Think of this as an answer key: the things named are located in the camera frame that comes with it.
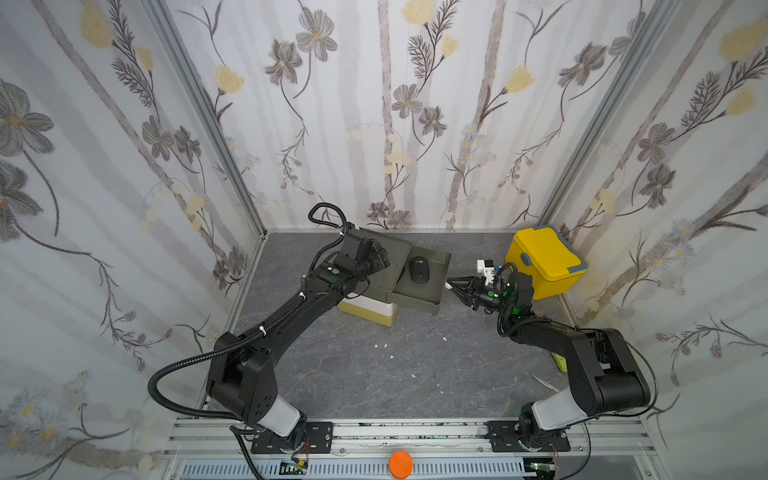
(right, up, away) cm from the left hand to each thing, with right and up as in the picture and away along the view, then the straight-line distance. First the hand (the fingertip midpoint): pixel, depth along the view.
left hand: (383, 253), depth 83 cm
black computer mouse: (+11, -5, +6) cm, 13 cm away
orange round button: (+4, -46, -19) cm, 50 cm away
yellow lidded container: (+53, 0, +14) cm, 55 cm away
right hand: (+19, -8, -1) cm, 21 cm away
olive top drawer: (+12, -13, +1) cm, 18 cm away
